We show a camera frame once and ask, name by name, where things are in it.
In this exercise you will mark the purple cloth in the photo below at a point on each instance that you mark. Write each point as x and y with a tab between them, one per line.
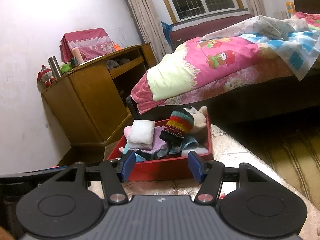
158	143

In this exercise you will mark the pink pig plush toy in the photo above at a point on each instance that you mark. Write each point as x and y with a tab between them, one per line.
126	132

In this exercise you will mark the blue face mask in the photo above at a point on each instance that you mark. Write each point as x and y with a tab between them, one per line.
188	141

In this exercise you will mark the white sponge block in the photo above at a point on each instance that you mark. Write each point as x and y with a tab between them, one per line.
141	134

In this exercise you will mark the yellow bottle on nightstand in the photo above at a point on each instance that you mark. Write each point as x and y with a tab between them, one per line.
290	8

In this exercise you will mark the striped knitted glove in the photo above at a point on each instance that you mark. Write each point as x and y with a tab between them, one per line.
180	123

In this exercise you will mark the person's left hand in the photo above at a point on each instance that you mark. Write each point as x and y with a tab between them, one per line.
4	235

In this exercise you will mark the left beige curtain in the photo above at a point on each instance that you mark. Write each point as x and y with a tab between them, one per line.
150	26

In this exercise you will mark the wooden desk cabinet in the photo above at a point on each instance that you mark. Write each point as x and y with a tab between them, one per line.
89	102

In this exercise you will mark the dark small jar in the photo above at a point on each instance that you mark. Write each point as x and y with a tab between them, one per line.
74	62

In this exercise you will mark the pink cloth covered box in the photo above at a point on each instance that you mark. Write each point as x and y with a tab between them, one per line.
91	43

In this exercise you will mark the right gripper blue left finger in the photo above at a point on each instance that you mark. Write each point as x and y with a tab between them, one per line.
113	174

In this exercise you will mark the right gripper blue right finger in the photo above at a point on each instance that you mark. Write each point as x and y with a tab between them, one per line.
209	174

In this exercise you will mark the blue bag by window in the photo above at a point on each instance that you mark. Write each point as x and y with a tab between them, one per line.
167	29

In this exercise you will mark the blue white patchwork sheet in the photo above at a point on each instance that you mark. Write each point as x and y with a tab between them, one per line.
294	40

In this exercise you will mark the bed with dark frame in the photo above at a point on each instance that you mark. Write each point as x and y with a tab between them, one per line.
284	97

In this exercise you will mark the pink strawberry quilt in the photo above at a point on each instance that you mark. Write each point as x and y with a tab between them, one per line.
198	70

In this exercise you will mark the steel thermos bottle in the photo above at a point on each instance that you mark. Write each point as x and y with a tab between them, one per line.
52	61

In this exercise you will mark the green white towel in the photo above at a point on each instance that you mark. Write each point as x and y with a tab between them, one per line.
168	151

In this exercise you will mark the beige plush mouse toy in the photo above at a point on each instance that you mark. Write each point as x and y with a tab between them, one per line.
200	118

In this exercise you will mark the dark wooden headboard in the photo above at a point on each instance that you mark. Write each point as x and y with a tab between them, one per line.
307	6

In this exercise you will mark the red cardboard box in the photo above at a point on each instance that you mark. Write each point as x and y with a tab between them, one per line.
173	167

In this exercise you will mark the green plush toy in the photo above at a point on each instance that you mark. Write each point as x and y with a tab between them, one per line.
65	68

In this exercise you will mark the red santa doll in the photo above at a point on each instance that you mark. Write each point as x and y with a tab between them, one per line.
45	76

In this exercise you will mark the pink tall cup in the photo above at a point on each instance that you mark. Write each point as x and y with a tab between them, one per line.
76	53

